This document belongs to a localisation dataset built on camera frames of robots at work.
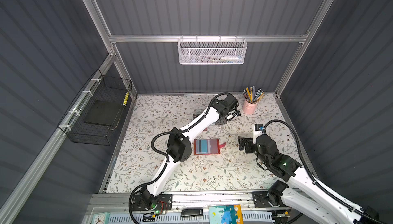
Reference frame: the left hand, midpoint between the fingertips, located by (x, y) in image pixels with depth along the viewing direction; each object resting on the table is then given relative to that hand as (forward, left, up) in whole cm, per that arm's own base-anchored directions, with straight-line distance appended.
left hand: (218, 114), depth 92 cm
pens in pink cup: (+16, -26, -2) cm, 31 cm away
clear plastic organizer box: (-9, 0, +5) cm, 10 cm away
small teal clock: (-47, +58, -12) cm, 76 cm away
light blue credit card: (-14, +9, -13) cm, 21 cm away
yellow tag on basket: (+4, +52, +12) cm, 53 cm away
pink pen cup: (+9, -23, -6) cm, 25 cm away
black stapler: (-47, +18, -10) cm, 51 cm away
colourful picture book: (-49, +1, -13) cm, 50 cm away
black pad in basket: (-8, +58, +15) cm, 61 cm away
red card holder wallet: (-14, +5, -13) cm, 20 cm away
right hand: (-18, -13, +3) cm, 23 cm away
